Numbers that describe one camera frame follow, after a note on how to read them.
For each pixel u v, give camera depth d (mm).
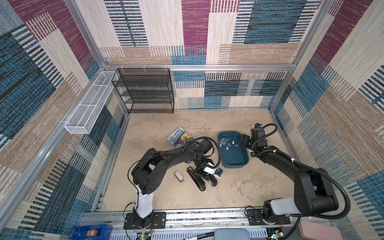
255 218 730
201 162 745
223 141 1019
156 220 732
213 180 807
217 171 716
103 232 661
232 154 965
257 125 813
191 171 863
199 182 808
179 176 845
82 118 712
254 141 689
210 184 834
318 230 689
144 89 1084
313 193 430
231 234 674
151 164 539
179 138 1021
